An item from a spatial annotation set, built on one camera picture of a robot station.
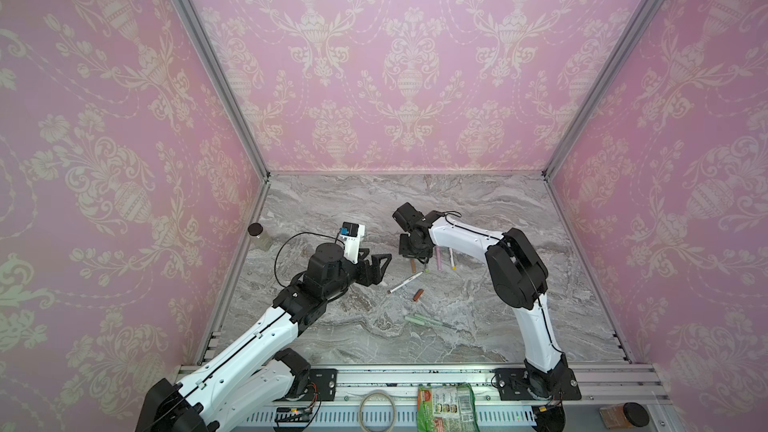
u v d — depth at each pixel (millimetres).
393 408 700
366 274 670
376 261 680
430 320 850
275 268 948
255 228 923
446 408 696
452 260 965
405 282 919
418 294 897
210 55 856
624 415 631
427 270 945
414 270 948
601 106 958
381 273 687
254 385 564
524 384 667
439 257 970
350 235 661
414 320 852
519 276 573
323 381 748
